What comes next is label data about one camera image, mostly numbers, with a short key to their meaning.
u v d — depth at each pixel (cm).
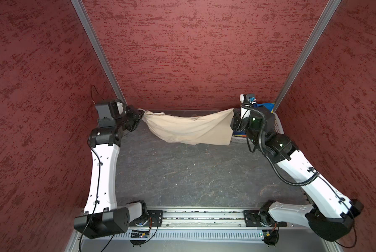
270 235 71
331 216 39
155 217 71
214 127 73
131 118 60
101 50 86
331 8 72
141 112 69
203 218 76
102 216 36
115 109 52
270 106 98
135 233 73
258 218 74
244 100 54
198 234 77
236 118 57
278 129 100
